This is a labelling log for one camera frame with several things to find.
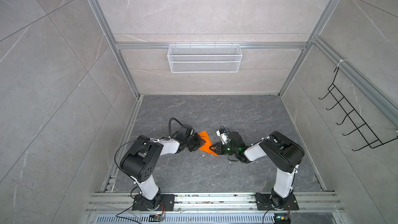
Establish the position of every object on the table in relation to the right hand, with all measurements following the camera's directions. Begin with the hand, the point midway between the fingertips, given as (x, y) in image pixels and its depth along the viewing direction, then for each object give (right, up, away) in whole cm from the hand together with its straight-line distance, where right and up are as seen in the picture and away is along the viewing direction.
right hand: (210, 147), depth 92 cm
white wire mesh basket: (-3, +57, +9) cm, 58 cm away
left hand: (-2, +5, -1) cm, 6 cm away
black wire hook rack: (+63, +15, -28) cm, 71 cm away
